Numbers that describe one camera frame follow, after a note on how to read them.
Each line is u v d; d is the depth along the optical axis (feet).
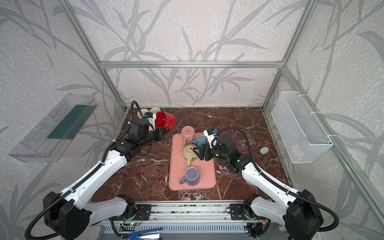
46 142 2.10
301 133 2.04
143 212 2.38
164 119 2.46
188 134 2.99
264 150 3.13
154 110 3.57
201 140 2.99
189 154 2.83
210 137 2.23
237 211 2.42
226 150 1.93
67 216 1.20
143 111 3.93
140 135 1.90
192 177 2.53
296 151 2.39
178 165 2.92
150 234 2.21
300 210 1.28
